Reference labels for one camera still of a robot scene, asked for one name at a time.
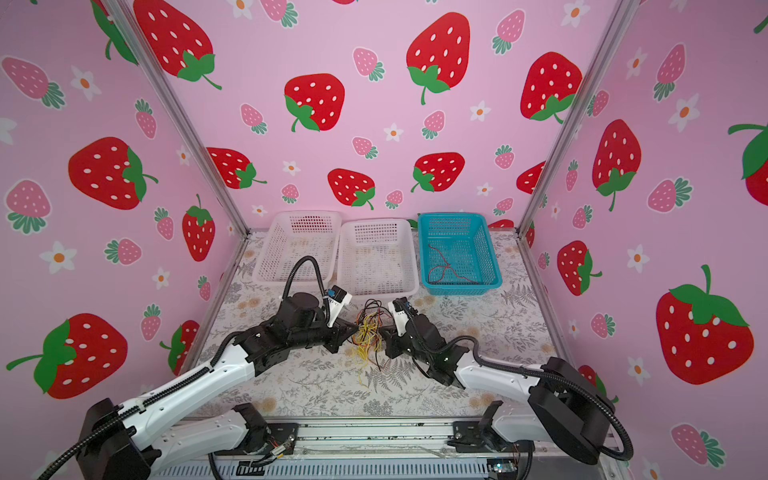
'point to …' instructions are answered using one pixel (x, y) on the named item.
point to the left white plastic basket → (288, 236)
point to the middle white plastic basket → (377, 258)
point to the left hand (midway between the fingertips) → (358, 327)
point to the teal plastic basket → (457, 254)
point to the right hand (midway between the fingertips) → (378, 330)
